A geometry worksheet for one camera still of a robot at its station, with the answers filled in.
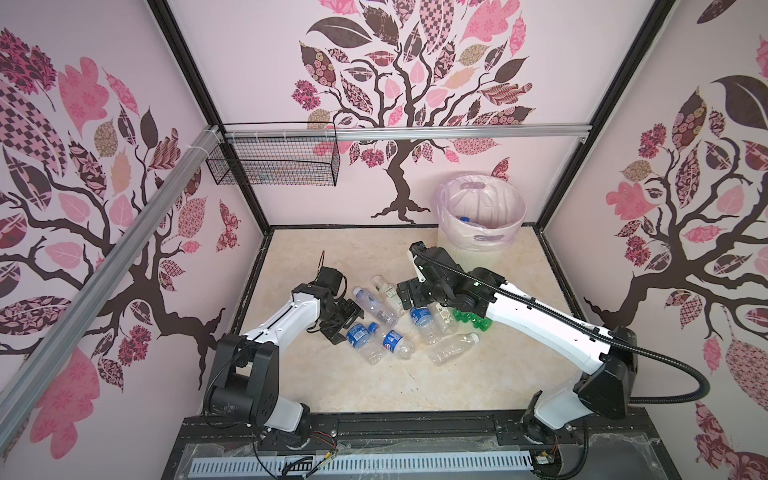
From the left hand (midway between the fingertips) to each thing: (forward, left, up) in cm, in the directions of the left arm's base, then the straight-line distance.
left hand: (358, 327), depth 86 cm
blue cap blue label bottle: (-4, -11, 0) cm, 12 cm away
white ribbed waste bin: (+18, -36, +16) cm, 43 cm away
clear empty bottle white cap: (-5, -26, -4) cm, 27 cm away
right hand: (+5, -15, +17) cm, 23 cm away
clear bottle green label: (+3, -26, 0) cm, 26 cm away
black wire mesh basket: (+70, +37, +10) cm, 80 cm away
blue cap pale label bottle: (+36, -36, +10) cm, 52 cm away
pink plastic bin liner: (+41, -42, +8) cm, 59 cm away
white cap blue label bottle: (-2, -2, -7) cm, 7 cm away
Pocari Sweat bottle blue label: (+3, -21, -5) cm, 22 cm away
